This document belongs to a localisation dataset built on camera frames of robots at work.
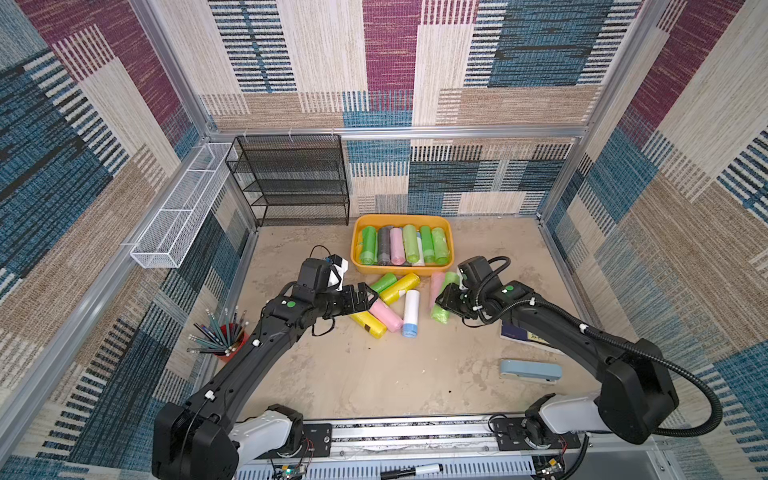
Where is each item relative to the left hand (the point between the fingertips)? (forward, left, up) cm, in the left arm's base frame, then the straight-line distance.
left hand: (366, 298), depth 78 cm
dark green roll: (+25, 0, -10) cm, 27 cm away
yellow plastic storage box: (+40, -11, -11) cm, 43 cm away
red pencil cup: (-7, +38, -9) cm, 39 cm away
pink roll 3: (+27, -9, -11) cm, 30 cm away
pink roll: (+10, -20, -11) cm, 25 cm away
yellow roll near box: (+15, -12, -15) cm, 24 cm away
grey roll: (+26, -5, -10) cm, 28 cm away
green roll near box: (+16, -5, -15) cm, 22 cm away
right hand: (+1, -21, -7) cm, 22 cm away
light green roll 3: (+27, -14, -9) cm, 32 cm away
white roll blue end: (+3, -13, -14) cm, 19 cm away
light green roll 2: (-2, -19, -5) cm, 19 cm away
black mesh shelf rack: (+48, +28, +2) cm, 56 cm away
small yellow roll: (0, 0, -15) cm, 15 cm away
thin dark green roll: (+30, -20, -14) cm, 38 cm away
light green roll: (+26, -24, -13) cm, 37 cm away
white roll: (+22, -17, -13) cm, 30 cm away
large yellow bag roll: (+29, +4, -12) cm, 32 cm away
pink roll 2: (+2, -6, -15) cm, 17 cm away
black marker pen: (-35, -11, -17) cm, 40 cm away
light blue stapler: (-14, -44, -16) cm, 49 cm away
